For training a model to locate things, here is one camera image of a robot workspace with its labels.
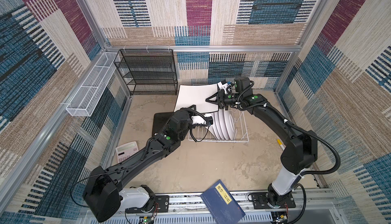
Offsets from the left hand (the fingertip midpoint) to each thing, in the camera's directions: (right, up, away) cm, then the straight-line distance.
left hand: (191, 101), depth 74 cm
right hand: (+8, -1, +2) cm, 8 cm away
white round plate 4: (+21, -12, +11) cm, 27 cm away
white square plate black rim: (-1, +3, +7) cm, 8 cm away
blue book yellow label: (+15, -49, -1) cm, 52 cm away
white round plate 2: (+16, -13, +9) cm, 22 cm away
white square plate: (+11, -14, +9) cm, 19 cm away
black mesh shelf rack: (-32, +22, +36) cm, 53 cm away
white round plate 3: (+19, -18, +9) cm, 27 cm away
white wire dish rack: (+5, -14, -8) cm, 17 cm away
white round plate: (+13, -13, +9) cm, 21 cm away
